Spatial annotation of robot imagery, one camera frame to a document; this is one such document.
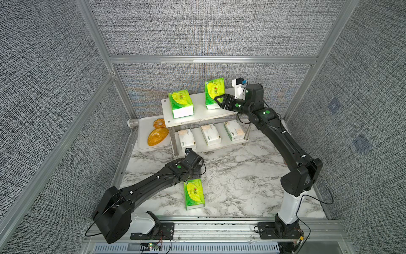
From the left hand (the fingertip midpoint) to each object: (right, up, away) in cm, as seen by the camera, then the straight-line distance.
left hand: (197, 169), depth 83 cm
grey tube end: (-49, +27, +32) cm, 64 cm away
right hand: (+10, +37, -10) cm, 40 cm away
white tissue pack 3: (+23, +21, +15) cm, 35 cm away
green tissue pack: (-1, -11, -5) cm, 12 cm away
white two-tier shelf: (+3, +27, -9) cm, 28 cm away
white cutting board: (-40, +25, +34) cm, 58 cm away
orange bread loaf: (-28, +18, +22) cm, 40 cm away
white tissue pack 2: (+8, +18, +15) cm, 25 cm away
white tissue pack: (-7, +16, +11) cm, 21 cm away
